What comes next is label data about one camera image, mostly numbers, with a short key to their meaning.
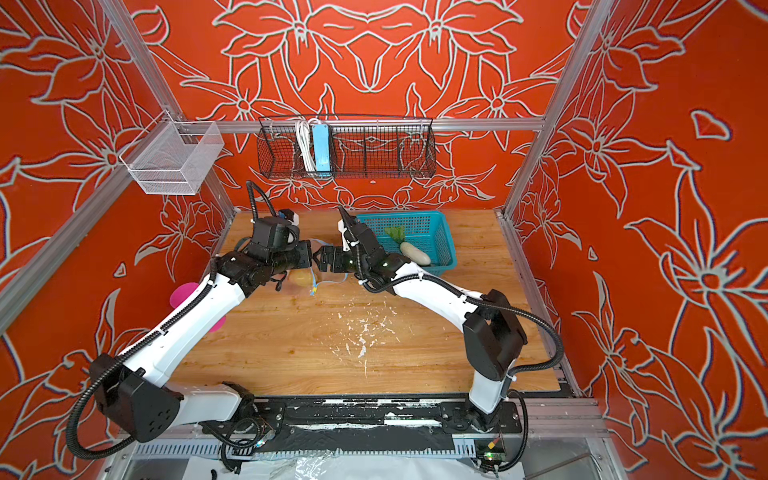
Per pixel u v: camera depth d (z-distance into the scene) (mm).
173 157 922
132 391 376
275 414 739
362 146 976
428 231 1100
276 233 579
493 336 448
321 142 898
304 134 876
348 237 600
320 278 980
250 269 525
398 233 1072
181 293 787
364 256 614
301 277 907
